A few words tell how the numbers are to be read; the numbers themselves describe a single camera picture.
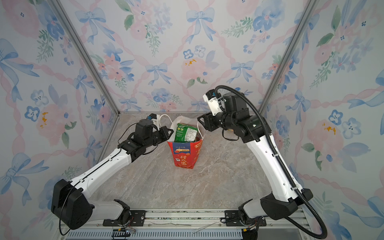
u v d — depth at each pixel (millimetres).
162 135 690
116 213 618
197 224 733
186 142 780
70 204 395
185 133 796
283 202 378
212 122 546
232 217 743
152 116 714
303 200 366
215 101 534
